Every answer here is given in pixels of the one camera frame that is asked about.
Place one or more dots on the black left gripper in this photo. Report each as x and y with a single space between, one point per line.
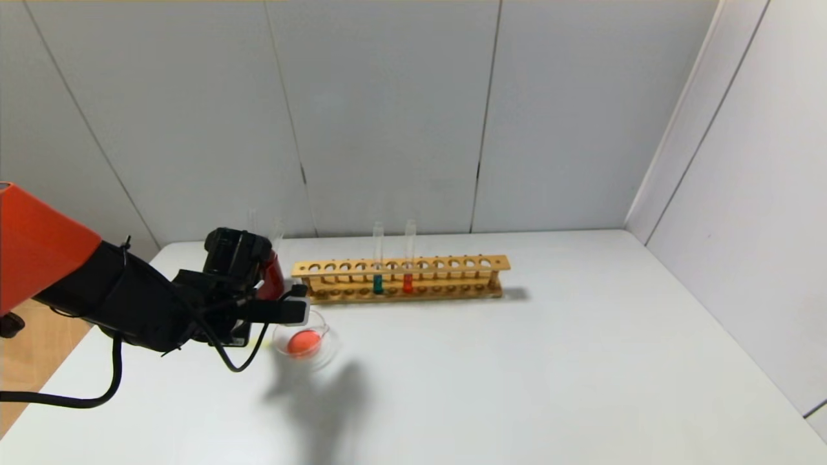
235 336

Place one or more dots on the red pigment glass test tube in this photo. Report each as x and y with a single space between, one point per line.
408 283
252 218

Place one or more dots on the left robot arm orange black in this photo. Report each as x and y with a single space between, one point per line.
45 245

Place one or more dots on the empty glass test tube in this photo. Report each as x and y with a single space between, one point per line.
278 232

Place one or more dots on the teal pigment glass test tube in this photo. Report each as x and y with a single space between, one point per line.
378 284

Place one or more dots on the wooden test tube rack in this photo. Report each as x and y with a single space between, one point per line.
426 266

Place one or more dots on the dark red cup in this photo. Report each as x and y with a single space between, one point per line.
274 278

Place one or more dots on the clear glass beaker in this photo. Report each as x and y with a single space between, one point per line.
307 345

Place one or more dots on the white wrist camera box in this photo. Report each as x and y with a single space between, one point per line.
239 334

